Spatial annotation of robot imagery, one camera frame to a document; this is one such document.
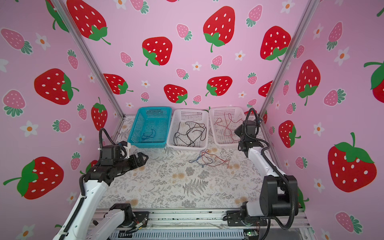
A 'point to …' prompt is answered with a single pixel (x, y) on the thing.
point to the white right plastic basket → (224, 120)
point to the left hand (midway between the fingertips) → (141, 158)
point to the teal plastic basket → (151, 129)
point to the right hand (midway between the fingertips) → (242, 125)
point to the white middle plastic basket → (188, 129)
